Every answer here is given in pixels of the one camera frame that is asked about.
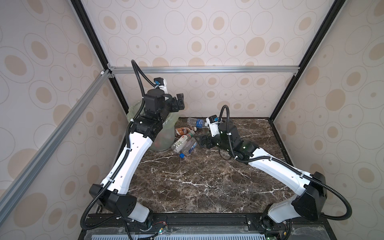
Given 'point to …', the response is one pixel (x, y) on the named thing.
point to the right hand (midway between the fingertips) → (203, 133)
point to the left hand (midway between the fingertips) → (177, 92)
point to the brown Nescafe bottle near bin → (184, 130)
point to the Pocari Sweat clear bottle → (193, 122)
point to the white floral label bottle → (177, 146)
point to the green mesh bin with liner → (166, 138)
